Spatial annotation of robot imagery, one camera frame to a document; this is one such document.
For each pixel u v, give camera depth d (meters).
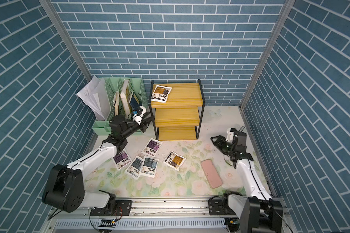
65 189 0.42
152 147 0.96
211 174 0.85
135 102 1.08
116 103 0.94
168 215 0.73
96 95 0.88
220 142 0.74
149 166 0.87
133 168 0.87
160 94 0.77
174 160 0.89
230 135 0.77
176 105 0.76
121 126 0.62
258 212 0.40
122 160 0.89
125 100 0.93
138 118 0.69
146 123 0.72
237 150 0.64
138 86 1.08
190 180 0.83
